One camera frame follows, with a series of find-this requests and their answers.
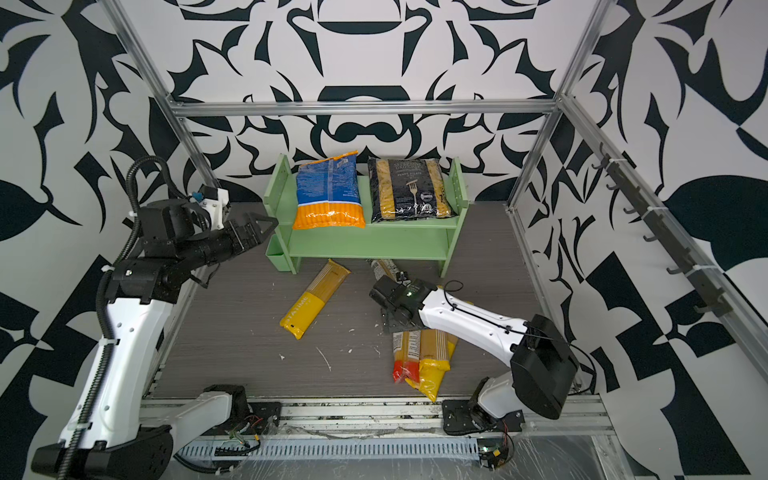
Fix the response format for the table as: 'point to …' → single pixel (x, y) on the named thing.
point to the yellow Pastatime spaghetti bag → (435, 351)
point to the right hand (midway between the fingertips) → (403, 321)
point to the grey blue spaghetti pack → (383, 267)
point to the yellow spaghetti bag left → (302, 314)
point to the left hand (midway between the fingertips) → (264, 221)
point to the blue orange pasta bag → (328, 194)
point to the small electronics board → (493, 452)
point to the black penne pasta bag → (408, 188)
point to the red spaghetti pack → (406, 355)
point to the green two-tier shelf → (427, 240)
